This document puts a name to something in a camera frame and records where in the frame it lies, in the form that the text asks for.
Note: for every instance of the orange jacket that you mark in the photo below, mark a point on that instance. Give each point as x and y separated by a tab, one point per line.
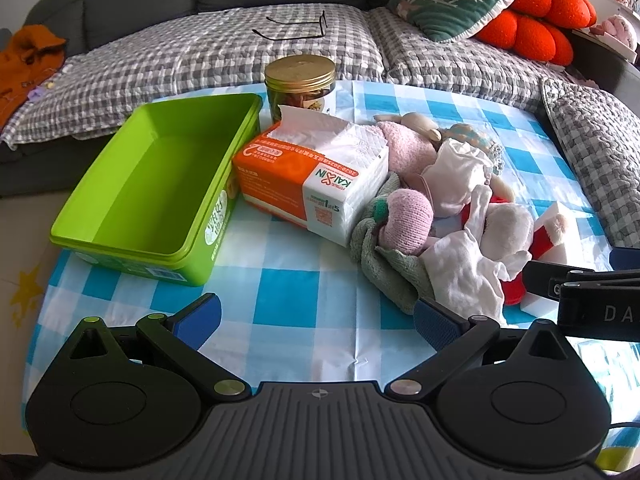
32	55

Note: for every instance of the orange white tissue pack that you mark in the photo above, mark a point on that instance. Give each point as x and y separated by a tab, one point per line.
314	170

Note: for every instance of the pink plush on desk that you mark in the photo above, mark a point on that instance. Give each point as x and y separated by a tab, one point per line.
622	30

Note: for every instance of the blue patterned fabric pouch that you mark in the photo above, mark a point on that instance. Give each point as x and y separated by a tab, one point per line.
481	140

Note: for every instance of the gold lid snack jar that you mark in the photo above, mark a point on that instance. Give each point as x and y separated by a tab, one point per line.
304	80

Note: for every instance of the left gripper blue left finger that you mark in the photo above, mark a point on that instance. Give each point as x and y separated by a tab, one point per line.
174	343

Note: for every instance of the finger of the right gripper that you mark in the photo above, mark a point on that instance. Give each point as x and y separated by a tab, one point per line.
548	280

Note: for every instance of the grey green towel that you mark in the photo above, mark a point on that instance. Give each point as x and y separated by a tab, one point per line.
401	278

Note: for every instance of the pink knitted strawberry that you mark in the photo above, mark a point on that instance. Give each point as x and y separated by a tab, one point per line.
405	218

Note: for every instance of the green plastic storage box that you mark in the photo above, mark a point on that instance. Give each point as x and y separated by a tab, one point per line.
157	199

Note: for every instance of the grey checkered cushion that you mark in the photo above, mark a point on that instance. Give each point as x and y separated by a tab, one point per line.
599	136

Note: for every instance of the orange red plush cushion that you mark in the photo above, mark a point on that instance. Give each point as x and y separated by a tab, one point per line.
536	29

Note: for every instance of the pink plush toy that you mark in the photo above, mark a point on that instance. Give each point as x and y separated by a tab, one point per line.
412	139

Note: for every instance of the grey checkered sofa cover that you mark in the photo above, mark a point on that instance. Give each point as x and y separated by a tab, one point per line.
95	92

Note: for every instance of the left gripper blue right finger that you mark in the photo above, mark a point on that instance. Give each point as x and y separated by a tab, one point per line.
459	344

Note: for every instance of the black eyeglasses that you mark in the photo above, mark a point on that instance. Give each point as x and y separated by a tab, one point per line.
297	30

